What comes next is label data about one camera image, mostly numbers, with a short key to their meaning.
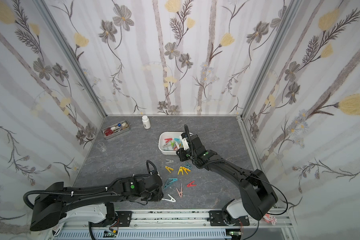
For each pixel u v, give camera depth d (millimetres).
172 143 1018
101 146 975
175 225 732
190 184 858
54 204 405
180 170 906
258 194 429
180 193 817
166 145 1014
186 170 904
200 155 648
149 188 605
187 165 922
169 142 1043
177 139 1043
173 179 864
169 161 951
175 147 1003
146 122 1078
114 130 1112
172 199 799
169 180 863
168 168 907
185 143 765
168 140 1043
